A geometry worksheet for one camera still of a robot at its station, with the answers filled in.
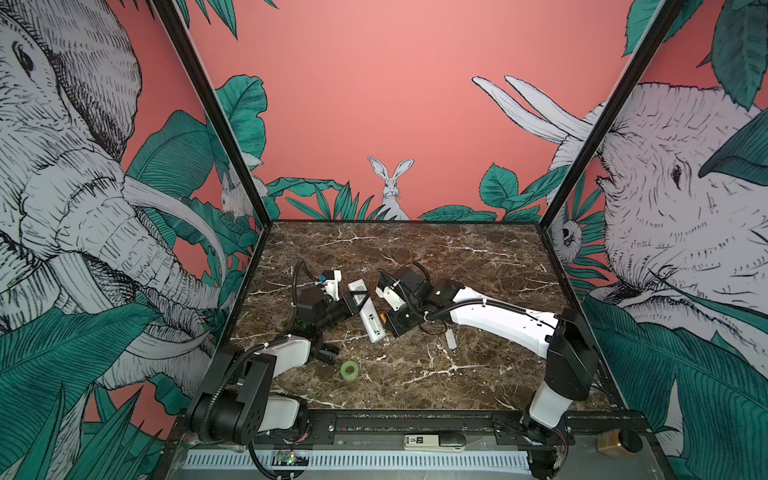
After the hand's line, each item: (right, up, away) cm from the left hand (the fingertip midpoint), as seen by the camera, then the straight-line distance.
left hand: (370, 291), depth 84 cm
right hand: (+4, -8, -6) cm, 11 cm away
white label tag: (+13, -33, -15) cm, 39 cm away
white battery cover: (+25, -15, +7) cm, 30 cm away
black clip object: (-12, -18, +2) cm, 22 cm away
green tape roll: (-6, -22, 0) cm, 23 cm away
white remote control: (-1, -6, -1) cm, 6 cm away
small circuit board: (-18, -38, -14) cm, 44 cm away
